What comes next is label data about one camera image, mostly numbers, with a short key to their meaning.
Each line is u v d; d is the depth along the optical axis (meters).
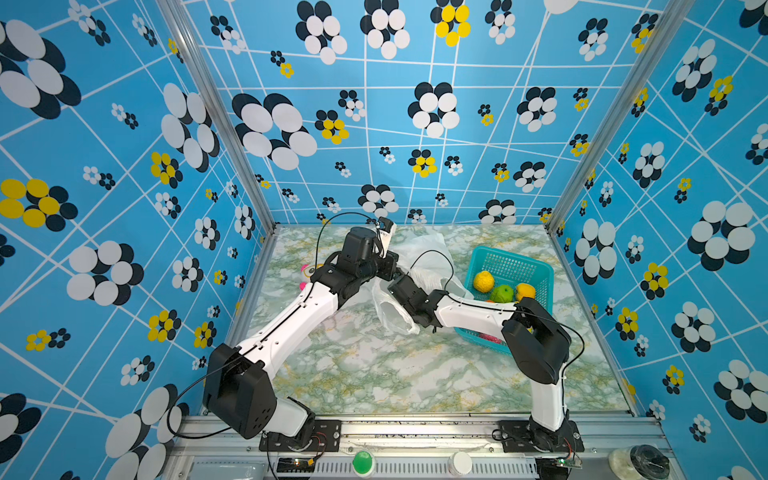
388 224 0.68
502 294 0.94
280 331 0.47
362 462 0.63
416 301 0.72
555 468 0.69
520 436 0.74
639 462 0.62
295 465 0.72
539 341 0.50
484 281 0.96
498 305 0.56
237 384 0.41
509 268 1.02
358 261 0.60
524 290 0.94
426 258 0.79
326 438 0.72
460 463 0.64
